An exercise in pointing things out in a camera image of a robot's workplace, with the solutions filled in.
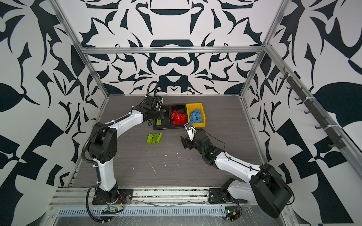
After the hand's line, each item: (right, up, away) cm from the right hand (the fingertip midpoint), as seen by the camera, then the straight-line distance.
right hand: (187, 130), depth 85 cm
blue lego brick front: (+6, +8, +15) cm, 18 cm away
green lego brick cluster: (-21, -6, +9) cm, 24 cm away
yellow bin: (+4, +14, +19) cm, 24 cm away
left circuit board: (-39, -39, -12) cm, 57 cm away
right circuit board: (+22, -39, -14) cm, 47 cm away
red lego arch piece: (-6, +6, +15) cm, 17 cm away
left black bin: (-14, +3, +16) cm, 22 cm away
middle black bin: (-4, +13, +27) cm, 30 cm away
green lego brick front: (-20, +3, +18) cm, 27 cm away
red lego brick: (-8, +11, +24) cm, 27 cm away
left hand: (-17, +12, +12) cm, 24 cm away
